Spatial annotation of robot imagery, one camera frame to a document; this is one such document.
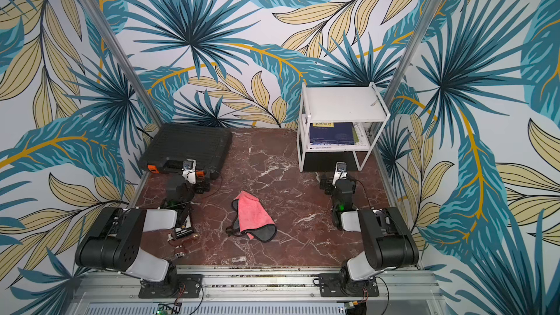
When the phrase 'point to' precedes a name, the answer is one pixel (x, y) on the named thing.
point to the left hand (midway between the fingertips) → (197, 173)
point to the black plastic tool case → (211, 146)
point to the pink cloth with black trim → (252, 219)
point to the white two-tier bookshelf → (340, 102)
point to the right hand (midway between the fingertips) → (338, 173)
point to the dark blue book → (332, 133)
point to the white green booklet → (360, 136)
